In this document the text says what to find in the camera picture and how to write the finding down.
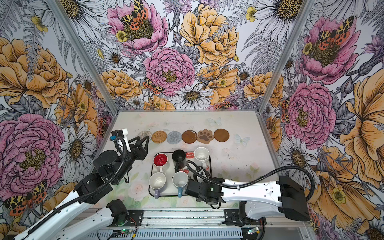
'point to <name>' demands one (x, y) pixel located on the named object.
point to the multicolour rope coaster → (144, 133)
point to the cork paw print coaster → (205, 136)
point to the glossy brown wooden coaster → (189, 136)
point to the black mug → (179, 158)
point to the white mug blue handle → (180, 179)
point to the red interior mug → (160, 160)
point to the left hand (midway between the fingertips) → (145, 142)
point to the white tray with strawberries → (169, 174)
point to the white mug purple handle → (157, 181)
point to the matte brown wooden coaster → (221, 135)
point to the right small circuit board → (253, 230)
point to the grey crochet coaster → (174, 137)
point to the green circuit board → (121, 233)
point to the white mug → (201, 154)
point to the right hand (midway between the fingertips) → (203, 195)
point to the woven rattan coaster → (159, 136)
